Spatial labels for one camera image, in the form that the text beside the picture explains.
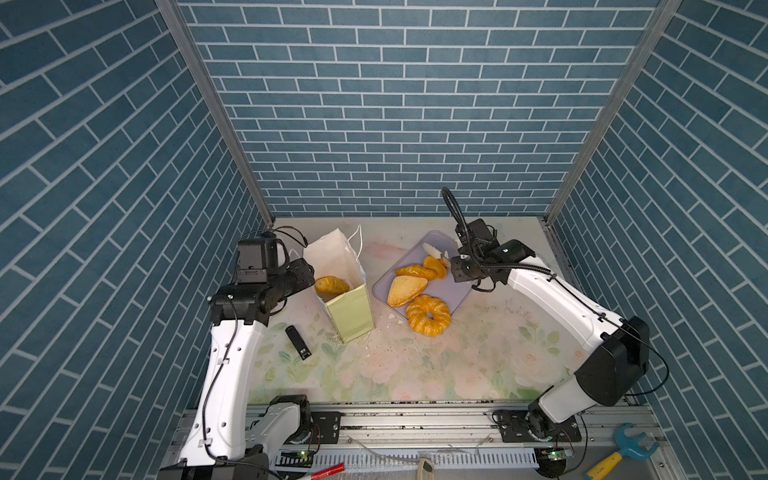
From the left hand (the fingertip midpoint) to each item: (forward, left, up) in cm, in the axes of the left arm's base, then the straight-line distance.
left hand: (309, 269), depth 72 cm
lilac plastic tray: (+9, -40, -23) cm, 46 cm away
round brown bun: (+8, -1, -20) cm, 22 cm away
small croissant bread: (+13, -29, -20) cm, 38 cm away
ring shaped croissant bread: (0, -32, -25) cm, 41 cm away
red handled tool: (-38, -5, -26) cm, 47 cm away
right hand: (+7, -39, -7) cm, 40 cm away
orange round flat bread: (+16, -36, -21) cm, 45 cm away
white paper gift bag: (+13, -2, -10) cm, 16 cm away
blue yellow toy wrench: (-35, -76, -24) cm, 87 cm away
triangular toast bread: (+9, -25, -23) cm, 35 cm away
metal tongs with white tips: (+13, -34, -10) cm, 37 cm away
